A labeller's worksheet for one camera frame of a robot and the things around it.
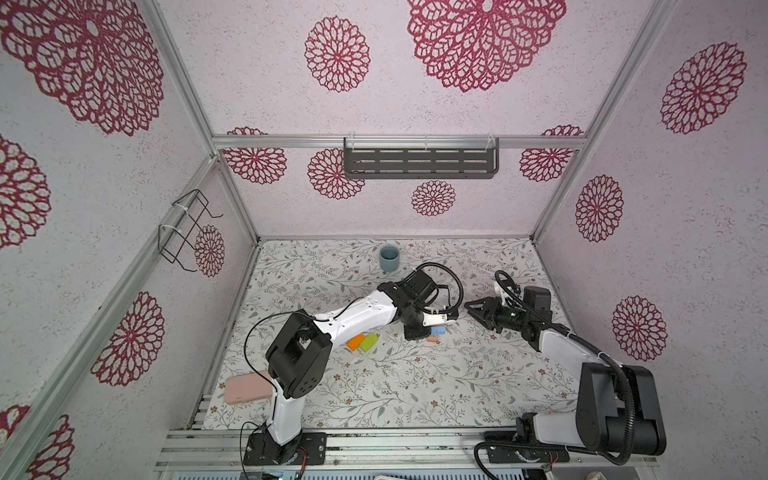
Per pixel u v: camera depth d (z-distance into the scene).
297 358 0.48
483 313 0.79
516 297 0.81
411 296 0.68
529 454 0.69
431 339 0.91
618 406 0.40
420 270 0.71
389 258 1.07
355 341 0.93
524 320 0.70
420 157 0.92
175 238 0.75
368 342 0.92
